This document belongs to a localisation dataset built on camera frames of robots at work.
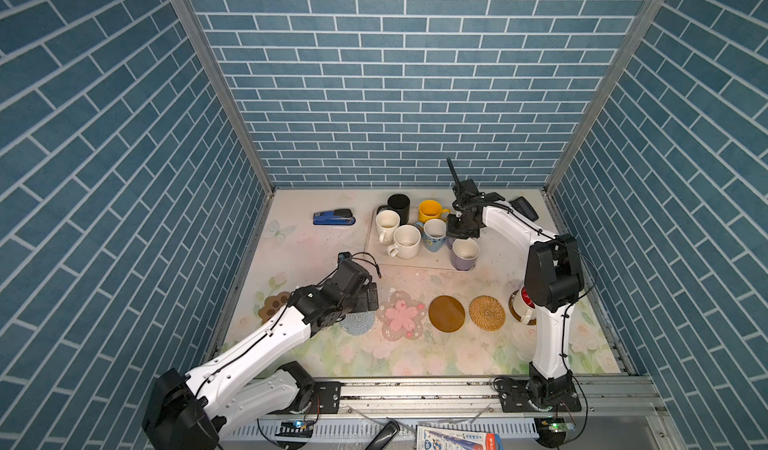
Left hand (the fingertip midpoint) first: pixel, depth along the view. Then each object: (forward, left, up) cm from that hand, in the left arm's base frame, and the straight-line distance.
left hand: (365, 295), depth 80 cm
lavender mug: (+20, -32, -9) cm, 39 cm away
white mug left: (+29, -6, -5) cm, 30 cm away
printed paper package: (-31, -17, -10) cm, 37 cm away
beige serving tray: (+20, -3, -9) cm, 22 cm away
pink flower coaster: (-2, -10, -11) cm, 15 cm away
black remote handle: (-30, -6, -6) cm, 32 cm away
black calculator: (+38, -58, -7) cm, 69 cm away
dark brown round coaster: (-1, -43, -10) cm, 44 cm away
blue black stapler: (+35, +11, -8) cm, 37 cm away
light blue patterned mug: (+23, -21, -3) cm, 31 cm away
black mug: (+36, -11, -2) cm, 37 cm away
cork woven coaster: (-1, -36, -11) cm, 38 cm away
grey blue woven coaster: (-4, +2, -11) cm, 12 cm away
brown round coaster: (-1, -24, -11) cm, 26 cm away
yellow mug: (+35, -22, -5) cm, 42 cm away
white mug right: (+23, -13, -8) cm, 27 cm away
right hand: (+24, -27, -3) cm, 36 cm away
